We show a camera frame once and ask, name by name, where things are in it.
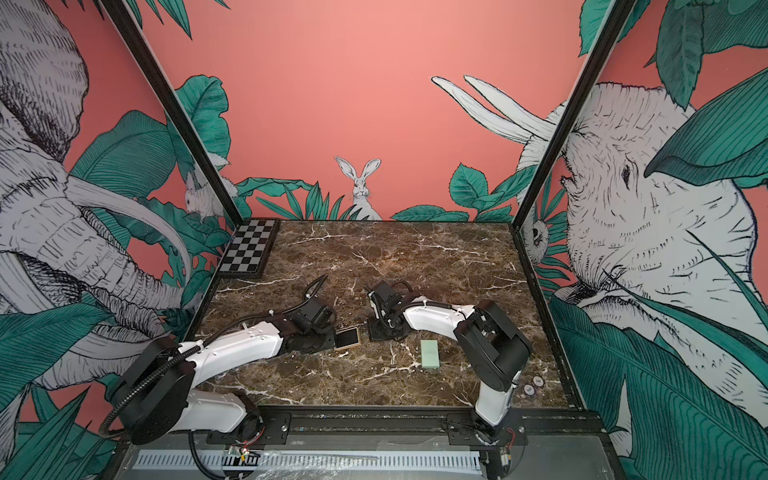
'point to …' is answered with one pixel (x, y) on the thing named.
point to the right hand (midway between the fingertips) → (369, 332)
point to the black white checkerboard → (249, 249)
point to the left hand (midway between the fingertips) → (338, 335)
